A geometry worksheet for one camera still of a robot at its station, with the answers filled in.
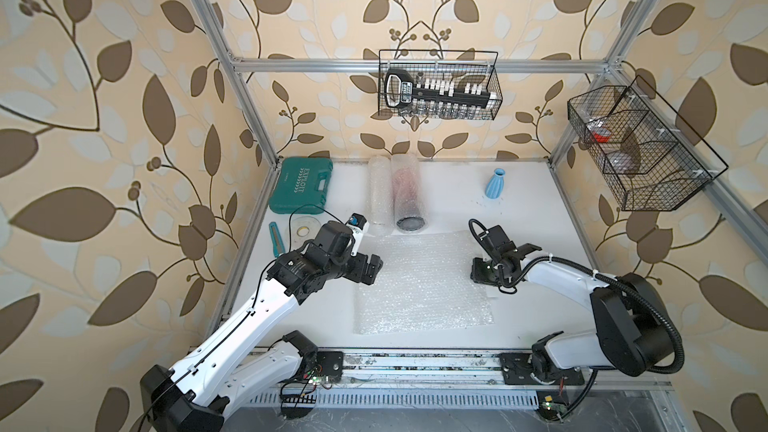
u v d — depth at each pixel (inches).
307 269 20.4
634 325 16.9
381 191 39.9
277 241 38.0
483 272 31.7
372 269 26.2
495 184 40.3
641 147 30.4
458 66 35.7
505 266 25.7
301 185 42.5
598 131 31.8
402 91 33.3
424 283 34.9
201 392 15.2
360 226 26.2
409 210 36.9
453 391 28.4
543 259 23.0
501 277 24.9
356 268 25.7
